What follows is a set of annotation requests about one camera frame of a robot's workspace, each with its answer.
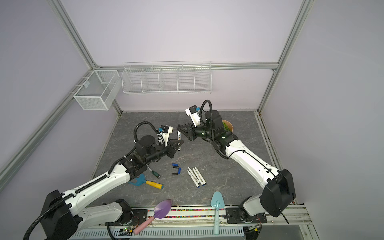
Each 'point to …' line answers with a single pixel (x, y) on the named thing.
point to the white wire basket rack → (167, 77)
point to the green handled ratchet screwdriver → (154, 173)
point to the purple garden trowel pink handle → (161, 210)
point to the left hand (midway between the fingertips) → (181, 142)
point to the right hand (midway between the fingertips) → (178, 130)
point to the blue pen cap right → (179, 170)
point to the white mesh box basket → (96, 91)
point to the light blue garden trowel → (217, 201)
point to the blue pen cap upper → (175, 164)
